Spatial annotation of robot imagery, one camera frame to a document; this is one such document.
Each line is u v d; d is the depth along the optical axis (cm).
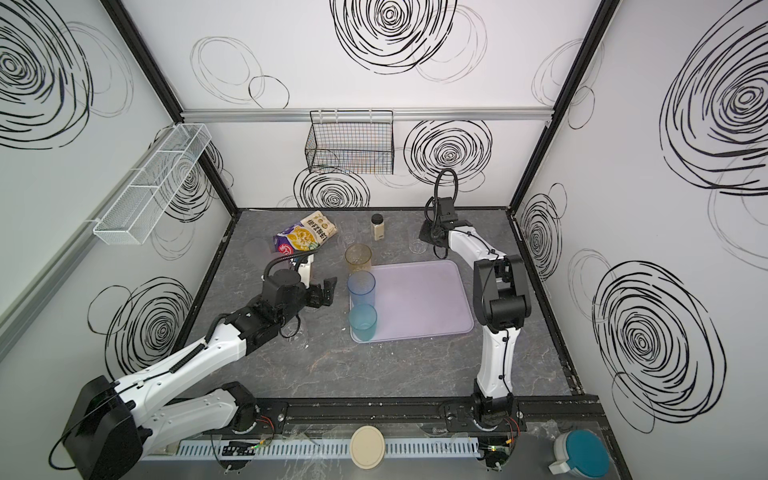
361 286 88
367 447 64
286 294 60
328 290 72
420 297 96
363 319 87
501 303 54
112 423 38
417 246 108
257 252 101
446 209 80
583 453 64
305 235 109
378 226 105
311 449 64
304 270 70
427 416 75
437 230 75
